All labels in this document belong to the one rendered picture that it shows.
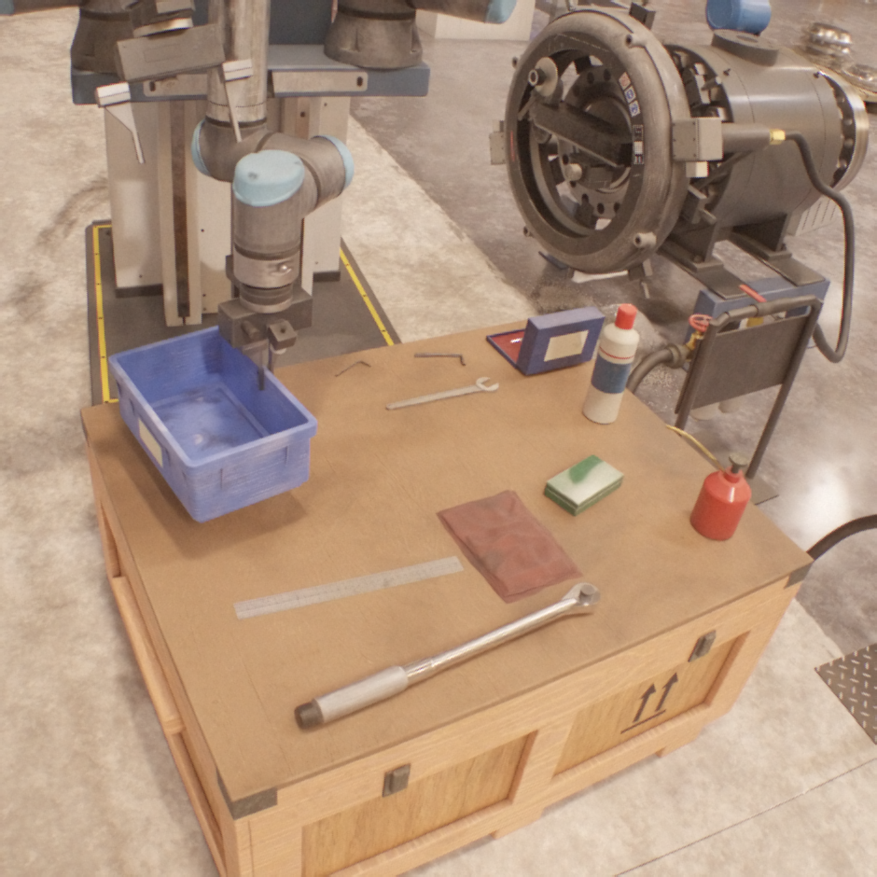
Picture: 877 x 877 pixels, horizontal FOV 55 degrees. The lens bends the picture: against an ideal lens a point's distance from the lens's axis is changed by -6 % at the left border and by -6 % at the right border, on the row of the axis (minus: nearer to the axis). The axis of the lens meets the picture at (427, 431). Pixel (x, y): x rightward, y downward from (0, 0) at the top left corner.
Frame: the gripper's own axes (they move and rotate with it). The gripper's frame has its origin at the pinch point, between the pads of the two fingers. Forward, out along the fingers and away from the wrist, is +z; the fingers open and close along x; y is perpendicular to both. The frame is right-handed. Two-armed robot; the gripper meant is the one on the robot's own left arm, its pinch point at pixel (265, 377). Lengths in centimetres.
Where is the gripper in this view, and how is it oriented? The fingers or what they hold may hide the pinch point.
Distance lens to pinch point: 136.1
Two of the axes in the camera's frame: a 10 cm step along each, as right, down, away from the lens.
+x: 8.0, -2.9, 5.3
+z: -1.1, 7.9, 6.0
